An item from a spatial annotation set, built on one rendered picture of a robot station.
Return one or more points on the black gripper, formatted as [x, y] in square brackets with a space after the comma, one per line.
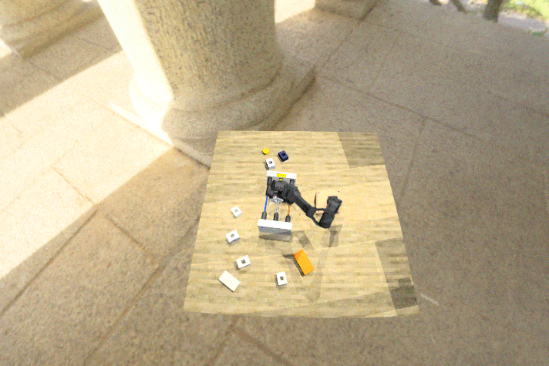
[271, 193]

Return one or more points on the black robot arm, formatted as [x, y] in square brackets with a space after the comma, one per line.
[294, 195]

